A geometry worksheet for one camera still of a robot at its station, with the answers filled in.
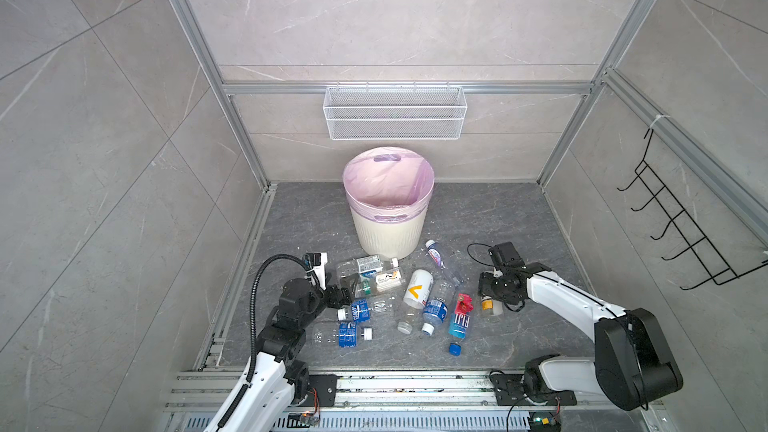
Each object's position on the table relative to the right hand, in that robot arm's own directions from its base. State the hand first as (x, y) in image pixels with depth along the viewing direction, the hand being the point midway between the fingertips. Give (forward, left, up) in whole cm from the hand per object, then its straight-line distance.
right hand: (487, 286), depth 90 cm
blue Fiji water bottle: (-13, +12, +5) cm, 18 cm away
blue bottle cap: (-18, +13, +1) cm, 22 cm away
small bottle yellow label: (-7, +1, +2) cm, 7 cm away
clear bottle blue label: (-8, +38, +5) cm, 39 cm away
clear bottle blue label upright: (-8, +17, +4) cm, 20 cm away
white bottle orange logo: (-2, +22, +4) cm, 22 cm away
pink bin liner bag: (+30, +30, +15) cm, 45 cm away
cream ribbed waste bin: (+10, +31, +12) cm, 34 cm away
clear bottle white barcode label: (+6, +39, +5) cm, 40 cm away
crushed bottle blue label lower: (-15, +42, +5) cm, 45 cm away
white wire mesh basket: (+51, +41, +29) cm, 71 cm away
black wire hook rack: (+8, -38, +30) cm, 49 cm away
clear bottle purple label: (+9, +15, +4) cm, 18 cm away
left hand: (0, +43, +14) cm, 45 cm away
